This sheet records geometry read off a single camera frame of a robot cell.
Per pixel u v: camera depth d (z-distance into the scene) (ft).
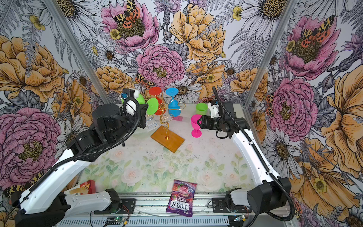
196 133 3.41
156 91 2.68
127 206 2.41
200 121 2.42
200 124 2.38
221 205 2.44
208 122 2.18
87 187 2.50
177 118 3.65
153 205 2.50
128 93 1.49
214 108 2.28
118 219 2.34
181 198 2.44
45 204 1.26
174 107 2.86
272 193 1.25
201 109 3.45
